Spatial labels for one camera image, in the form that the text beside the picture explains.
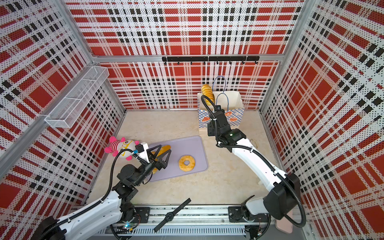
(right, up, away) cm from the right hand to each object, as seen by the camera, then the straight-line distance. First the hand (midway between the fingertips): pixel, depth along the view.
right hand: (215, 124), depth 79 cm
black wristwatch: (-23, -46, -5) cm, 51 cm away
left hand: (-25, -13, -6) cm, 28 cm away
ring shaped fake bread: (-16, -26, +9) cm, 32 cm away
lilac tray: (-13, -15, +22) cm, 30 cm away
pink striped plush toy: (-62, -14, +14) cm, 65 cm away
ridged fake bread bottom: (-4, +21, +12) cm, 24 cm away
